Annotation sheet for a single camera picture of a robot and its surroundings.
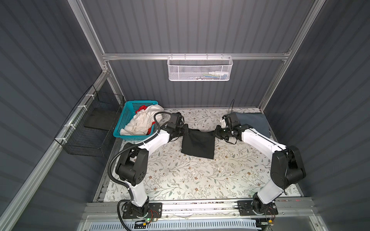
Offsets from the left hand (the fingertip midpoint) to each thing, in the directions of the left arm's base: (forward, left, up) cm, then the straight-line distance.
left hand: (188, 129), depth 93 cm
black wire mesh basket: (-9, +52, +14) cm, 55 cm away
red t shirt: (+27, +35, -5) cm, 44 cm away
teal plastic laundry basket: (+27, +46, -7) cm, 54 cm away
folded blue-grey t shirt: (+10, -51, -7) cm, 53 cm away
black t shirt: (-8, -6, -5) cm, 12 cm away
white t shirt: (+15, +34, -7) cm, 38 cm away
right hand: (-5, -16, 0) cm, 16 cm away
